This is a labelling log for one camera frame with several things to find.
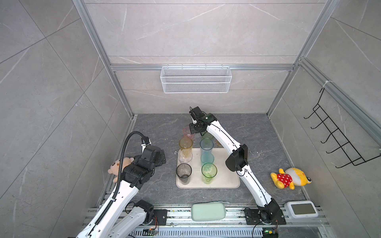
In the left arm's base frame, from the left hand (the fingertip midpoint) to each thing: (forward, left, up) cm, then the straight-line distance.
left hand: (154, 152), depth 75 cm
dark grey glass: (-4, -14, -14) cm, 21 cm away
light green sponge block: (-25, -27, -18) cm, 40 cm away
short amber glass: (0, -32, +7) cm, 33 cm away
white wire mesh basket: (+51, -23, +10) cm, 57 cm away
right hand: (+24, -22, -11) cm, 34 cm away
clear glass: (+7, -15, -17) cm, 24 cm away
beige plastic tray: (-7, -39, -20) cm, 44 cm away
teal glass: (+4, -28, -14) cm, 31 cm away
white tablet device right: (-25, -74, -17) cm, 80 cm away
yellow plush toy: (-10, -76, -15) cm, 78 cm away
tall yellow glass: (+13, -15, -14) cm, 24 cm away
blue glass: (+10, -28, -10) cm, 32 cm away
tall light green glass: (-9, -28, -4) cm, 29 cm away
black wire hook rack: (+1, -86, +11) cm, 87 cm away
